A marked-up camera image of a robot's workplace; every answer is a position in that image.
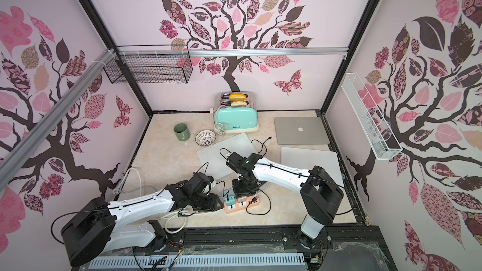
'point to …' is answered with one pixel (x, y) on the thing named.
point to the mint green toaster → (229, 119)
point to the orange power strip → (239, 206)
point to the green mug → (182, 132)
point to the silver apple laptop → (300, 130)
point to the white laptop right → (306, 159)
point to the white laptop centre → (213, 159)
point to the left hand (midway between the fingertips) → (217, 211)
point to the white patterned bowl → (205, 137)
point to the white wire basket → (382, 140)
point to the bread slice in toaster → (237, 96)
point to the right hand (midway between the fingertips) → (241, 198)
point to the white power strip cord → (118, 185)
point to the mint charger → (230, 201)
